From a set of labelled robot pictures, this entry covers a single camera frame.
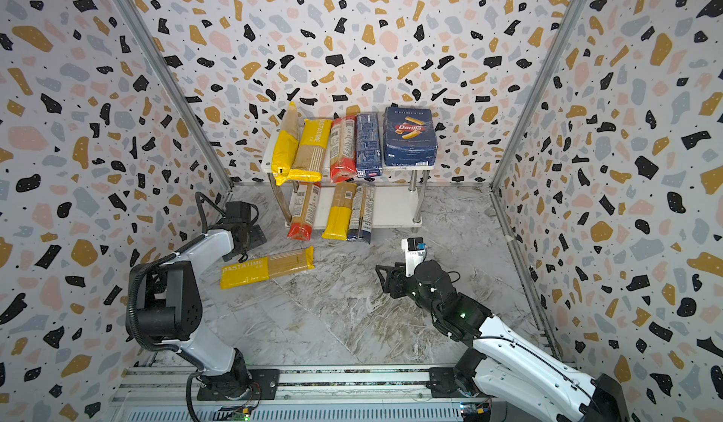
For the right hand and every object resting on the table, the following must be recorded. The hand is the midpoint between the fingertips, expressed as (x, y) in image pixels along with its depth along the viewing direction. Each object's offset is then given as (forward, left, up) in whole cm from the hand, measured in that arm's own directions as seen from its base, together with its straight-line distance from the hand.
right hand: (381, 263), depth 72 cm
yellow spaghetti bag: (+26, +20, +15) cm, 36 cm away
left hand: (+16, +45, -13) cm, 50 cm away
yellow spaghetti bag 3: (+7, +47, -22) cm, 52 cm away
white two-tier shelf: (+39, -6, -19) cm, 44 cm away
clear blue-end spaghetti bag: (+27, +7, -14) cm, 31 cm away
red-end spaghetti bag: (+28, +28, -13) cm, 42 cm away
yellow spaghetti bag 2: (+24, +15, -15) cm, 32 cm away
